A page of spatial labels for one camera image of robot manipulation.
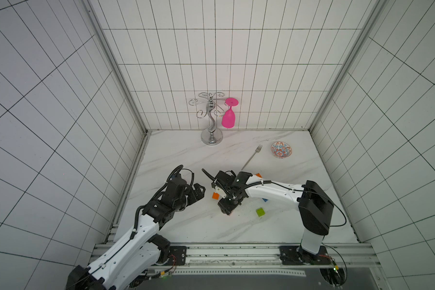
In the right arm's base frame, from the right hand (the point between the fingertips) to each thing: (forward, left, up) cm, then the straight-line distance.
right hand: (225, 201), depth 84 cm
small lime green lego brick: (-3, -17, -3) cm, 17 cm away
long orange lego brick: (+18, -18, -4) cm, 26 cm away
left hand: (0, +13, +5) cm, 14 cm away
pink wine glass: (+44, 0, +12) cm, 46 cm away
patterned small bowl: (+35, -32, -3) cm, 48 cm away
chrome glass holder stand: (+46, +11, -4) cm, 47 cm away
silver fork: (+37, -19, -5) cm, 42 cm away
